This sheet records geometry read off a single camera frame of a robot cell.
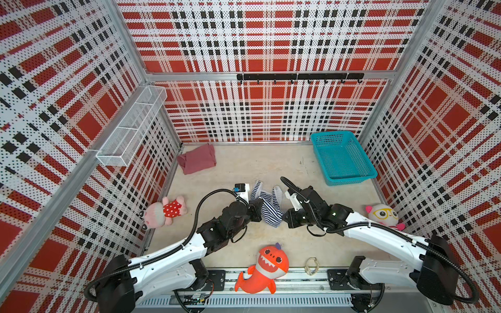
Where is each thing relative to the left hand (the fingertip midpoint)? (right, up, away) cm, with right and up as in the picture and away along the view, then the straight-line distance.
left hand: (266, 200), depth 76 cm
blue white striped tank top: (+2, -5, 0) cm, 5 cm away
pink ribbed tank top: (-39, +17, +35) cm, 55 cm away
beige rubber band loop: (+19, -27, +1) cm, 33 cm away
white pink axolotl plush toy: (+52, -8, +6) cm, 52 cm away
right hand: (+8, -7, +1) cm, 11 cm away
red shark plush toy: (+2, -22, -6) cm, 23 cm away
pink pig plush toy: (-49, -8, +9) cm, 50 cm away
